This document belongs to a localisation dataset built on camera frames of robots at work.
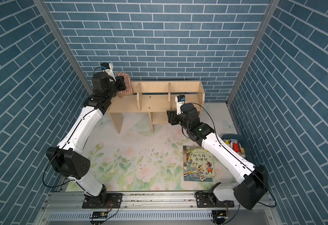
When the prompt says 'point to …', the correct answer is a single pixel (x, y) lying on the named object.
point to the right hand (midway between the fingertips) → (173, 110)
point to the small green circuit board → (99, 214)
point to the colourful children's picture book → (198, 164)
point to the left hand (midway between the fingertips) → (127, 76)
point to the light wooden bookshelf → (156, 98)
